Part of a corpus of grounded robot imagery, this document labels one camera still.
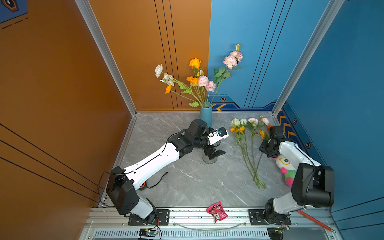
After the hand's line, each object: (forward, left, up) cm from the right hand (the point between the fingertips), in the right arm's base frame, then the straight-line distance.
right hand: (263, 149), depth 91 cm
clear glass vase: (-3, +35, -7) cm, 36 cm away
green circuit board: (-41, +64, -7) cm, 77 cm away
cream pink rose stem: (+26, -2, -5) cm, 26 cm away
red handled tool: (-37, -18, -6) cm, 42 cm away
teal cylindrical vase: (+22, +34, +11) cm, 42 cm away
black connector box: (-42, +4, -7) cm, 42 cm away
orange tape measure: (-21, +70, -3) cm, 73 cm away
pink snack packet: (-32, +31, -6) cm, 45 cm away
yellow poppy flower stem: (+14, -5, -3) cm, 15 cm away
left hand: (-7, +28, +19) cm, 35 cm away
